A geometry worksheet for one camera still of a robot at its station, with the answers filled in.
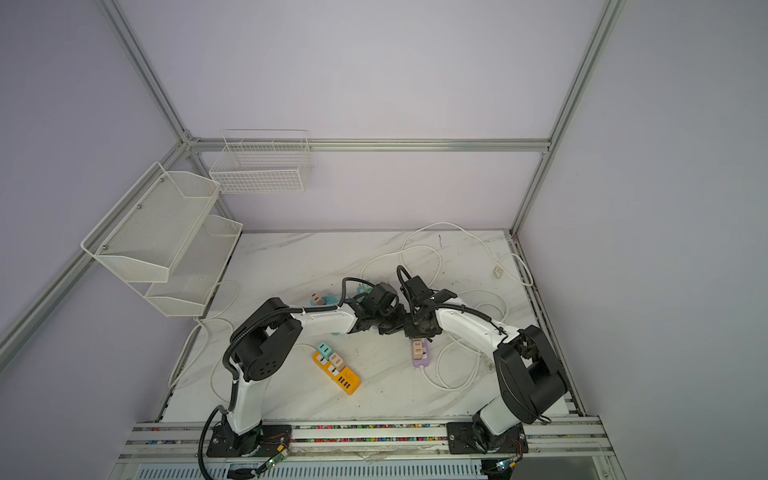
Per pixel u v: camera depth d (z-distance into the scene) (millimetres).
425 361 857
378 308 763
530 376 437
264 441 727
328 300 955
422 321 633
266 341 521
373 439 748
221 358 478
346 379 812
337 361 798
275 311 543
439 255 1132
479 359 860
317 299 925
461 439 732
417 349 818
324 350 819
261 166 957
